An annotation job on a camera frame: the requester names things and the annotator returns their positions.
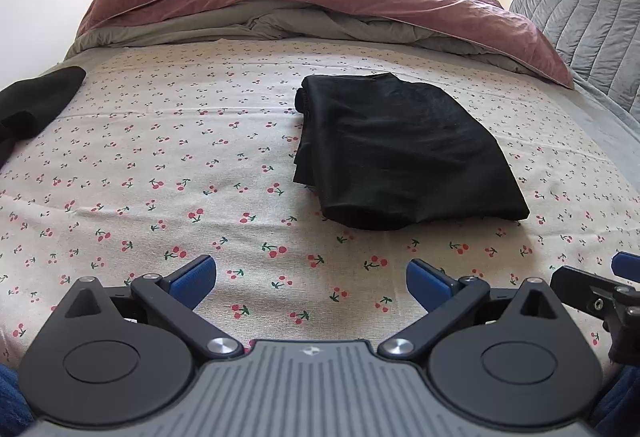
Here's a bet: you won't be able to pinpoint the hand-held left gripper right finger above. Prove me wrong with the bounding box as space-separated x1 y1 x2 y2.
378 259 566 358

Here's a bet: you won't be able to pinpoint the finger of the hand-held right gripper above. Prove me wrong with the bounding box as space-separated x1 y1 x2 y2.
550 266 640 363
612 251 640 279

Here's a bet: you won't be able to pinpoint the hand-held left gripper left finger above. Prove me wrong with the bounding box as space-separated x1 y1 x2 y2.
52 254 243 359

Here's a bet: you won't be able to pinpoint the black pants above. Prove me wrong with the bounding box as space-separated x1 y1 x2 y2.
292 72 531 230

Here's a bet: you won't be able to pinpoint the person's right leg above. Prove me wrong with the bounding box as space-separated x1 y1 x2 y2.
592 367 640 437

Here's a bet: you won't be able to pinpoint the person's leg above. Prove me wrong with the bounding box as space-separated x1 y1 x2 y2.
0 362 33 437
592 367 640 437

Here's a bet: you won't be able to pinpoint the cherry print bed sheet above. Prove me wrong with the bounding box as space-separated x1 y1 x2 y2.
0 37 640 383

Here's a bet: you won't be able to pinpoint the person's left leg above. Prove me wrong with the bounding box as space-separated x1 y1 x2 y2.
0 362 33 437

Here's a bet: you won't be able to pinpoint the dark cloth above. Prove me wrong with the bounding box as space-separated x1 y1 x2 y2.
0 66 87 163

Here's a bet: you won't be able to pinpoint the grey quilted headboard cover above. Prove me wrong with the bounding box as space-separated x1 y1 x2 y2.
509 0 640 113

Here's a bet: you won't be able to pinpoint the pink and grey duvet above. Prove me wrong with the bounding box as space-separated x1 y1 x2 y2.
62 0 575 90

